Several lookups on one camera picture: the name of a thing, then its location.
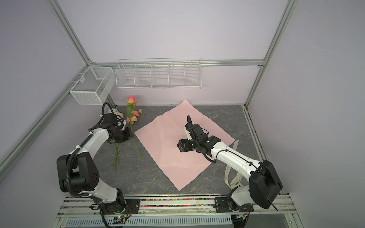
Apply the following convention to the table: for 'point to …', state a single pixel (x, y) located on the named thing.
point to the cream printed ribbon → (227, 171)
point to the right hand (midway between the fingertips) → (183, 145)
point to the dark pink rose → (131, 101)
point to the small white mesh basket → (92, 87)
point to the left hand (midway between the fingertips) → (134, 136)
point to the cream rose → (118, 146)
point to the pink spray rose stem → (132, 115)
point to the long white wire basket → (158, 73)
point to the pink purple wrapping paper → (160, 135)
